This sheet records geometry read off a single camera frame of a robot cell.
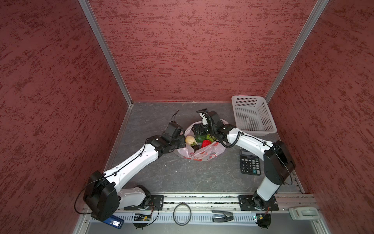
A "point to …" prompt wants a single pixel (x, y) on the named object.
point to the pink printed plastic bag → (212, 151)
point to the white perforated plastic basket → (253, 115)
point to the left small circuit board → (140, 217)
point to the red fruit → (205, 143)
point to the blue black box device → (114, 221)
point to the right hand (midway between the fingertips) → (197, 130)
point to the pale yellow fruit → (191, 140)
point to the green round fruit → (199, 138)
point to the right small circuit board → (264, 220)
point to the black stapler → (220, 216)
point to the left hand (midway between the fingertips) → (183, 143)
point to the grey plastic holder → (300, 213)
